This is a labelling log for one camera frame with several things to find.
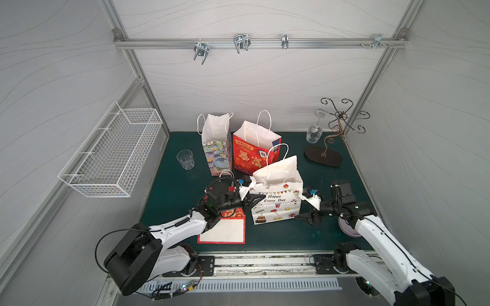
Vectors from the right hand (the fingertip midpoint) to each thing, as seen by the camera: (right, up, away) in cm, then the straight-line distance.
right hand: (300, 206), depth 79 cm
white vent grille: (-45, -26, -10) cm, 53 cm away
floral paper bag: (-36, +27, +3) cm, 45 cm away
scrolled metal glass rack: (+20, +20, +29) cm, 40 cm away
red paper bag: (-30, -11, +4) cm, 32 cm away
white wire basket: (-73, +19, -10) cm, 76 cm away
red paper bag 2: (-19, +26, +1) cm, 32 cm away
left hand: (-16, +6, -5) cm, 18 cm away
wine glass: (+11, +32, +13) cm, 36 cm away
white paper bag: (-10, +11, -10) cm, 19 cm away
